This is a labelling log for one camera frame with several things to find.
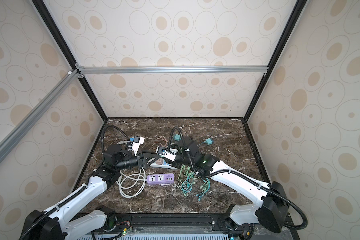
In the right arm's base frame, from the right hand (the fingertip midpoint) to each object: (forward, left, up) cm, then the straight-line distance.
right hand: (167, 150), depth 74 cm
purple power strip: (-6, +5, -20) cm, 21 cm away
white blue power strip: (+3, +3, -21) cm, 22 cm away
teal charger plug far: (+25, -4, -22) cm, 33 cm away
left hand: (-5, +3, +2) cm, 6 cm away
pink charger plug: (-6, +3, 0) cm, 7 cm away
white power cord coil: (-9, +22, -22) cm, 33 cm away
